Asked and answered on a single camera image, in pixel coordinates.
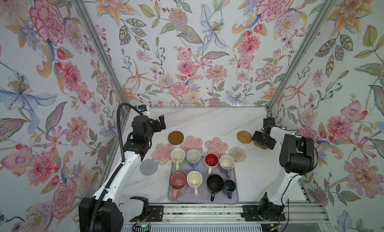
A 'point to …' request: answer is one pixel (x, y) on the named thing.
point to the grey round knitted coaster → (148, 167)
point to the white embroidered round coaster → (237, 154)
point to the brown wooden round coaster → (175, 137)
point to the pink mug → (178, 184)
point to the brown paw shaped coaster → (259, 145)
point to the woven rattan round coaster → (244, 136)
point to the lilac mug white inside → (226, 162)
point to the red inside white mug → (211, 160)
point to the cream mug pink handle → (194, 179)
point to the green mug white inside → (177, 155)
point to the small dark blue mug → (229, 186)
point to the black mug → (215, 183)
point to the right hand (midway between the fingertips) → (261, 141)
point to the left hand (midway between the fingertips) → (158, 117)
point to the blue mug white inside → (193, 156)
